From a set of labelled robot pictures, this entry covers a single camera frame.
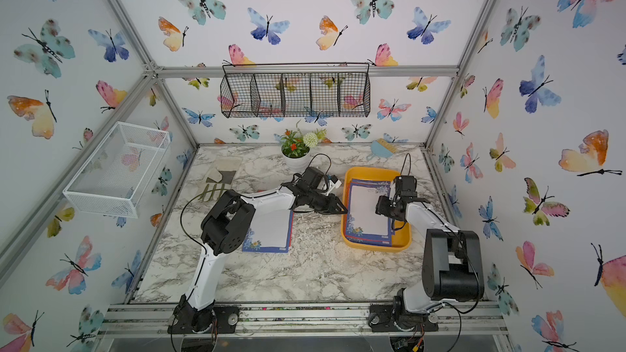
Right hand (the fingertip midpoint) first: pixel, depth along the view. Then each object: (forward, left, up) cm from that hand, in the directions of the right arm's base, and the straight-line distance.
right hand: (386, 205), depth 93 cm
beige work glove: (+16, +70, -5) cm, 72 cm away
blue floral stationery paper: (-6, +9, -4) cm, 12 cm away
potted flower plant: (+20, +36, +10) cm, 42 cm away
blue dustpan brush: (+35, -2, -6) cm, 36 cm away
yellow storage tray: (-11, -5, -4) cm, 13 cm away
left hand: (-4, +15, +1) cm, 15 cm away
